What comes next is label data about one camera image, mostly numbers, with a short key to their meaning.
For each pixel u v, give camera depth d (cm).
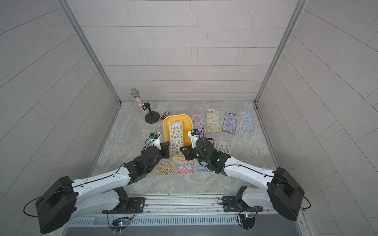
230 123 105
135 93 81
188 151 66
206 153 58
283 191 40
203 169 83
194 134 69
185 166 84
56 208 39
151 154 59
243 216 69
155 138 70
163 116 108
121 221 65
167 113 109
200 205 72
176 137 78
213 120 105
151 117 106
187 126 81
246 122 105
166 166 83
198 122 105
